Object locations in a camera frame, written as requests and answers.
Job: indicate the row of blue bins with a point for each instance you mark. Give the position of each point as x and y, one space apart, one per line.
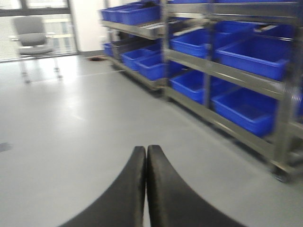
139 14
248 56

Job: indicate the grey office chair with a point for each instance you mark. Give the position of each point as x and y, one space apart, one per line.
30 33

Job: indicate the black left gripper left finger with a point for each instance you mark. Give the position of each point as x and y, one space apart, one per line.
127 194

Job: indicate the steel rack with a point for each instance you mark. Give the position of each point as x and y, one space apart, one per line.
236 75
132 29

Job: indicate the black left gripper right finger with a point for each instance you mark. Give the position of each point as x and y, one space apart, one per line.
165 194

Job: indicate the dark round floor object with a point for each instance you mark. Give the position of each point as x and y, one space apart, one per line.
96 58

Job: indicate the window with dark frame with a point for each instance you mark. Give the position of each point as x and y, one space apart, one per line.
73 23

